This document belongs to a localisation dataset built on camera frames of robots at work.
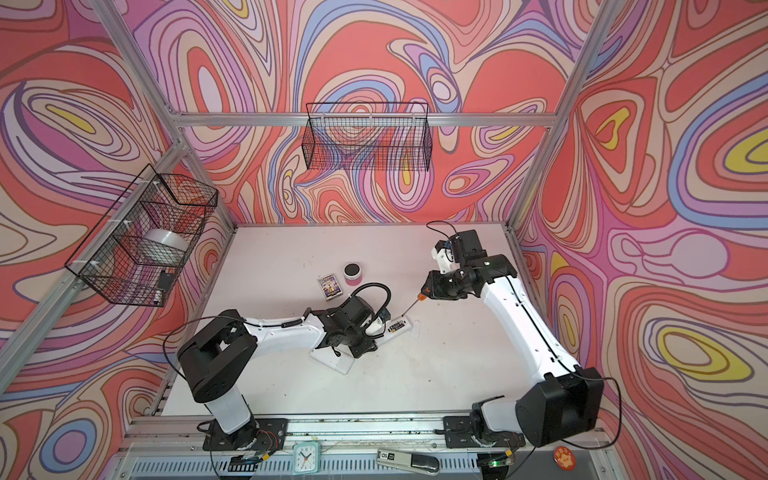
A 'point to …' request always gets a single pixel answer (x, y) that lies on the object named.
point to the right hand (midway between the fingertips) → (431, 297)
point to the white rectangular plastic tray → (327, 357)
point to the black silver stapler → (413, 461)
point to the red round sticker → (564, 458)
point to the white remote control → (394, 328)
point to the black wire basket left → (136, 251)
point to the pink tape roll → (352, 273)
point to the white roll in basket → (162, 247)
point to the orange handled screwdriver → (420, 297)
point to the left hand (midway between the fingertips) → (374, 339)
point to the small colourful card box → (330, 285)
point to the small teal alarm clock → (306, 458)
